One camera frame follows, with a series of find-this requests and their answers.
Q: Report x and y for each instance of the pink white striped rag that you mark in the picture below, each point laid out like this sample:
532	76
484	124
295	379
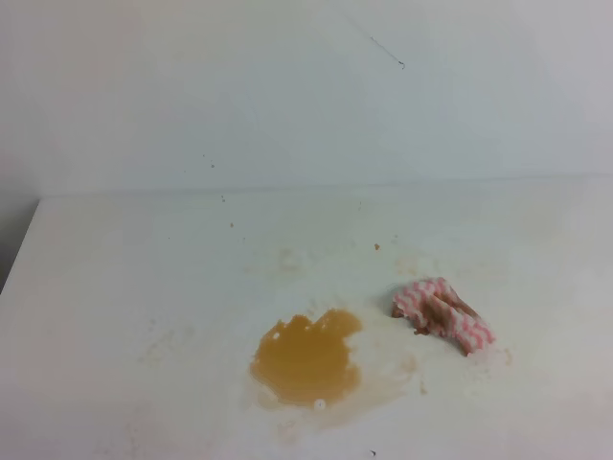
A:
433	307

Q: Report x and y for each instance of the brown coffee puddle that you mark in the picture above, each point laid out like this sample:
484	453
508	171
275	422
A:
303	361

